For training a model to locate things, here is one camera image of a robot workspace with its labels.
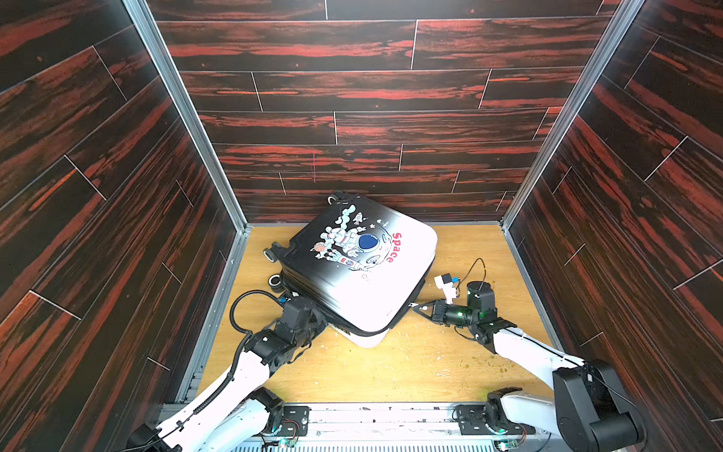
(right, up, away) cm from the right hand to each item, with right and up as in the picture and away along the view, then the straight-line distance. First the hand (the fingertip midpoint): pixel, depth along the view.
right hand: (419, 305), depth 84 cm
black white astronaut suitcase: (-17, +12, -6) cm, 21 cm away
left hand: (-28, -2, -3) cm, 28 cm away
